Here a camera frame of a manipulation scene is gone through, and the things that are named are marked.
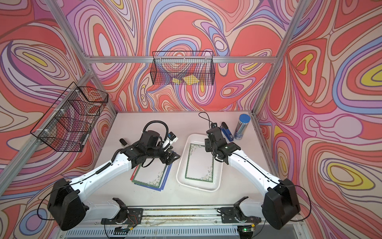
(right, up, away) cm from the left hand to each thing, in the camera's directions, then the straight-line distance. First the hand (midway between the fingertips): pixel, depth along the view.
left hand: (177, 152), depth 78 cm
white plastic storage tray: (+12, -19, +4) cm, 23 cm away
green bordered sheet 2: (-16, -16, +9) cm, 24 cm away
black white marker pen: (-37, +3, +18) cm, 41 cm away
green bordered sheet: (+13, -10, +13) cm, 21 cm away
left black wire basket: (-56, +15, -3) cm, 58 cm away
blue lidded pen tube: (+40, +17, +12) cm, 45 cm away
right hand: (+20, +3, +6) cm, 21 cm away
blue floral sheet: (-8, -15, +9) cm, 19 cm away
